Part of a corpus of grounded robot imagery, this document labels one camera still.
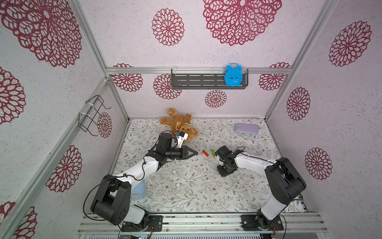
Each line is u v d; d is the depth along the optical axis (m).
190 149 0.76
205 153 1.00
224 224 0.75
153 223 0.73
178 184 0.86
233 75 0.88
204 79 0.93
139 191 0.78
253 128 1.10
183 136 0.76
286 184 0.46
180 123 1.06
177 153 0.72
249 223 0.73
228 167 0.75
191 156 0.78
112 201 0.43
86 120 0.75
